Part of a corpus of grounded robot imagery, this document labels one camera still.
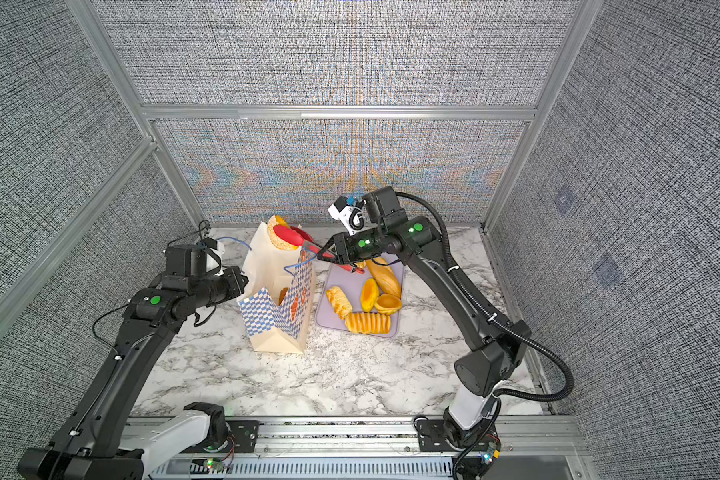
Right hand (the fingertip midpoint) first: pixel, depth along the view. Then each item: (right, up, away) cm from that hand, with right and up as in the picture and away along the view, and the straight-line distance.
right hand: (326, 252), depth 69 cm
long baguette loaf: (+16, -8, +29) cm, 34 cm away
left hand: (-20, -6, +5) cm, 21 cm away
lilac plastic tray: (+5, -10, +34) cm, 36 cm away
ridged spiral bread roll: (+10, -21, +19) cm, 30 cm away
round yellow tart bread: (+17, -16, +22) cm, 32 cm away
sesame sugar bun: (-14, +8, +4) cm, 16 cm away
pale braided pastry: (+2, -15, +23) cm, 28 cm away
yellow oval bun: (+11, -13, +26) cm, 32 cm away
